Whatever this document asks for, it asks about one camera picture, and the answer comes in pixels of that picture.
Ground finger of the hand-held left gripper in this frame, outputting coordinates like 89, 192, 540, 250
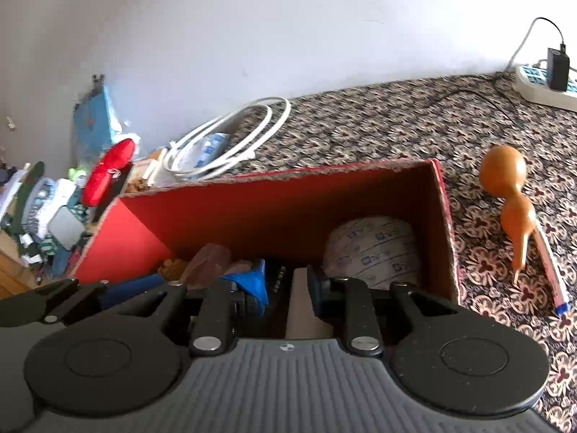
0, 274, 165, 328

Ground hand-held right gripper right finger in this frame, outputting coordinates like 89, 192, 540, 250
307, 265, 467, 356

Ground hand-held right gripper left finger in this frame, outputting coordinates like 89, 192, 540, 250
108, 259, 270, 356

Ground printed clear tape roll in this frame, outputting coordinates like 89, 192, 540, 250
322, 216, 422, 290

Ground red cardboard box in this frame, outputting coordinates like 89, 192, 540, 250
67, 159, 461, 339

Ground brown gourd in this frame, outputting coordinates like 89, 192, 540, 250
479, 145, 538, 286

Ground white pen with blue cap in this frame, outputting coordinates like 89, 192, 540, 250
532, 226, 572, 317

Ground black ribbed object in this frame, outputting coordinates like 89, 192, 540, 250
264, 257, 290, 299

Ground brown lumpy object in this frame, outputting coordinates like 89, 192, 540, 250
158, 258, 189, 280

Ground brown plastic object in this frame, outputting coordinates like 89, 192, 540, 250
180, 244, 233, 287

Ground grey square card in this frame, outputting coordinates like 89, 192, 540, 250
46, 206, 86, 251

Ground small wooden box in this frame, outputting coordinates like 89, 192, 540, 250
122, 148, 169, 192

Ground red oval case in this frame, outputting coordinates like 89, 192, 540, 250
81, 139, 137, 208

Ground blue and white packet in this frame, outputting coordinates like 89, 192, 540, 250
178, 132, 232, 170

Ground blue plastic bag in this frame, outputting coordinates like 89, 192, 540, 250
72, 73, 129, 163

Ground floral patterned cloth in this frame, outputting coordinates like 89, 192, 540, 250
212, 72, 577, 433

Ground white power strip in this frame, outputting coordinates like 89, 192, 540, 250
515, 65, 577, 111

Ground black charger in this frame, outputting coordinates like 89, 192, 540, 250
546, 45, 571, 92

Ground white cord bag handles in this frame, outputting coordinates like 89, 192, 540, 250
161, 97, 293, 180

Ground black charger cable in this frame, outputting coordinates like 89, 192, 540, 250
421, 17, 566, 124

